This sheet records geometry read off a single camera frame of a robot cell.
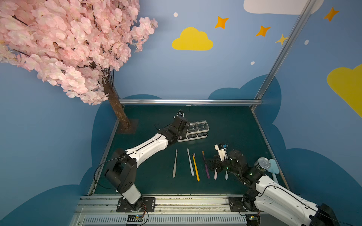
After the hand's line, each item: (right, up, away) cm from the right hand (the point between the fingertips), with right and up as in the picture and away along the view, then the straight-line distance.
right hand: (211, 157), depth 81 cm
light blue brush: (+41, -10, +7) cm, 43 cm away
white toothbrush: (-12, -6, +9) cm, 16 cm away
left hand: (-17, +19, +6) cm, 27 cm away
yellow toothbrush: (-8, -11, +5) cm, 14 cm away
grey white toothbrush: (-22, -12, +4) cm, 25 cm away
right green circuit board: (+20, -30, -8) cm, 37 cm away
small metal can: (+32, -5, +3) cm, 32 cm away
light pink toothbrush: (+4, -12, +5) cm, 13 cm away
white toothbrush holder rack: (-7, +15, +15) cm, 23 cm away
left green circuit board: (-42, -30, -8) cm, 53 cm away
